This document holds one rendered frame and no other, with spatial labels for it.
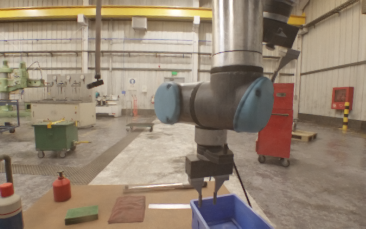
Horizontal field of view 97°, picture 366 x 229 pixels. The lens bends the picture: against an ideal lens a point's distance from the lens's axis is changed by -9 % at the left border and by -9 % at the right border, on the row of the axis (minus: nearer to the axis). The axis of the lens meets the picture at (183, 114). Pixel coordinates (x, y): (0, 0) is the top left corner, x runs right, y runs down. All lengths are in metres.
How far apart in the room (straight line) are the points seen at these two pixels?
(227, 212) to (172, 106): 0.59
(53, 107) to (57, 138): 3.22
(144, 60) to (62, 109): 5.73
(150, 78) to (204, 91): 10.04
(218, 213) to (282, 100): 2.30
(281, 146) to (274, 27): 2.58
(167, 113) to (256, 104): 0.17
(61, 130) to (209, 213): 2.82
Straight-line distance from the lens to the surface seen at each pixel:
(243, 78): 0.28
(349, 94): 9.51
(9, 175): 1.65
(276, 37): 0.45
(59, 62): 12.32
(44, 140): 3.42
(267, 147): 2.97
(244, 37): 0.30
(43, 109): 6.76
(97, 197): 1.05
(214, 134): 0.46
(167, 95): 0.36
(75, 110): 5.95
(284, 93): 2.89
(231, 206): 0.83
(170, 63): 10.34
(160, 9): 10.65
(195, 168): 0.49
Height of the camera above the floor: 0.97
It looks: 5 degrees down
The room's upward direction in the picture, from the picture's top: 1 degrees clockwise
